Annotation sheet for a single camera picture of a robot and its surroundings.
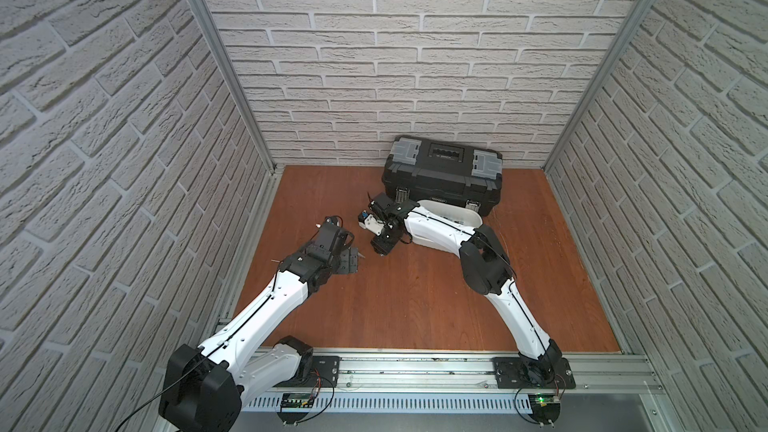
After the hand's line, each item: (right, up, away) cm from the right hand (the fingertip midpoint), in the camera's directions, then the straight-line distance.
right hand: (385, 242), depth 98 cm
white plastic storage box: (+23, +9, +5) cm, 25 cm away
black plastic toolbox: (+14, +24, -3) cm, 28 cm away
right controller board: (+40, -36, -28) cm, 60 cm away
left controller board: (-22, -36, -25) cm, 49 cm away
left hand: (-12, 0, -15) cm, 19 cm away
